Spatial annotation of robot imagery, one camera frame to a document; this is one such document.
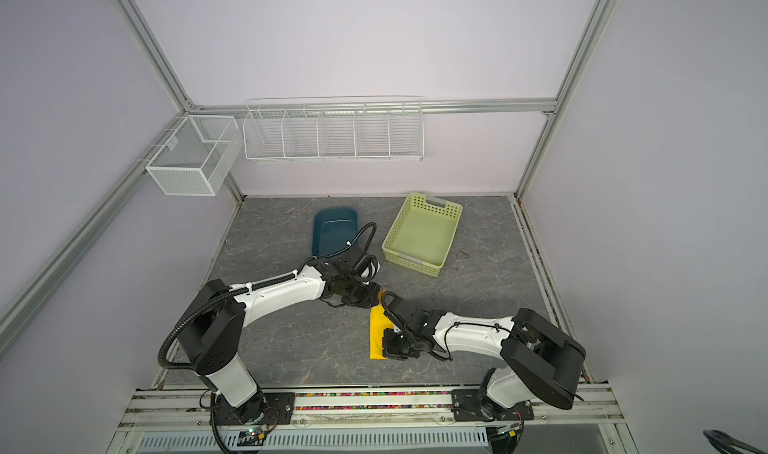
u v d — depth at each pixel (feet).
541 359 1.42
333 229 3.74
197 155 3.26
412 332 2.15
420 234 3.48
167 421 2.43
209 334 1.49
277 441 2.32
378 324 2.83
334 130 3.34
